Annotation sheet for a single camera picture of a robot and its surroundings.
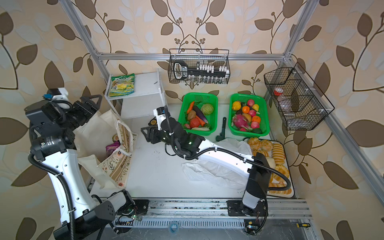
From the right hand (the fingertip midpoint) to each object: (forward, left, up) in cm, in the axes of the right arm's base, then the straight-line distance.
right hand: (146, 128), depth 65 cm
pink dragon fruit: (+22, -52, -24) cm, 61 cm away
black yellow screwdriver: (-35, -73, -33) cm, 87 cm away
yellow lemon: (+37, -53, -24) cm, 69 cm away
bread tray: (+2, -71, -31) cm, 77 cm away
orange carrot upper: (+42, -19, -30) cm, 55 cm away
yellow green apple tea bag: (+29, +18, +2) cm, 34 cm away
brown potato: (+32, -19, -27) cm, 46 cm away
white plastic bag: (-8, -23, -31) cm, 39 cm away
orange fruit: (+35, -60, -27) cm, 75 cm away
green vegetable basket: (+50, -26, -28) cm, 63 cm away
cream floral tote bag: (+6, +31, -22) cm, 38 cm away
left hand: (+5, +17, +13) cm, 22 cm away
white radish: (+19, -25, -27) cm, 42 cm away
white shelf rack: (+24, +3, -1) cm, 24 cm away
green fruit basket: (+42, -73, -26) cm, 88 cm away
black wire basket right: (+11, -75, +1) cm, 76 cm away
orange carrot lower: (+26, -27, -29) cm, 47 cm away
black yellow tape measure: (+28, +8, -30) cm, 42 cm away
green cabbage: (+35, -31, -25) cm, 53 cm away
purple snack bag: (+3, +26, -21) cm, 33 cm away
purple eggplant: (+33, -25, -28) cm, 51 cm away
